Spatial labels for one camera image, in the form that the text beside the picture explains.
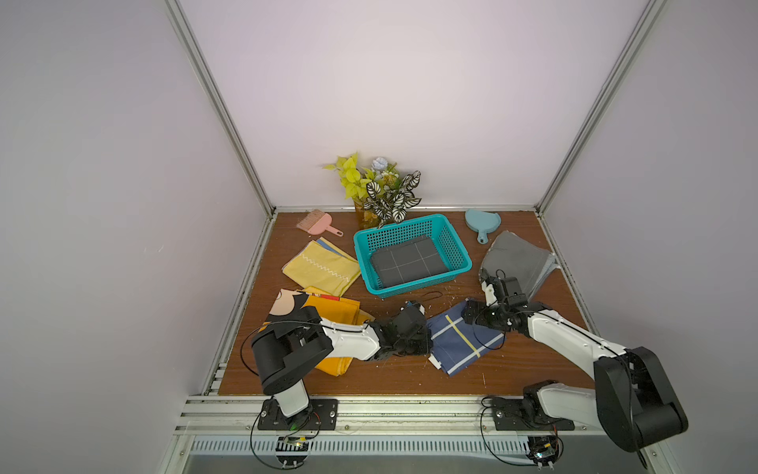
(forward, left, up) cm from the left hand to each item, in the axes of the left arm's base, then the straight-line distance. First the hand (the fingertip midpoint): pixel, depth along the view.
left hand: (441, 348), depth 82 cm
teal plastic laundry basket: (+39, -4, +4) cm, 39 cm away
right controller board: (-23, -23, -3) cm, 32 cm away
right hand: (+12, -12, +1) cm, 17 cm away
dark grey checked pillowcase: (+31, +9, -2) cm, 33 cm away
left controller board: (-22, +39, -4) cm, 45 cm away
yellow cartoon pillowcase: (-5, +29, 0) cm, 30 cm away
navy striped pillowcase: (+2, -5, -1) cm, 6 cm away
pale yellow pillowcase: (+30, +40, -1) cm, 50 cm away
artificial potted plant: (+41, +18, +22) cm, 50 cm away
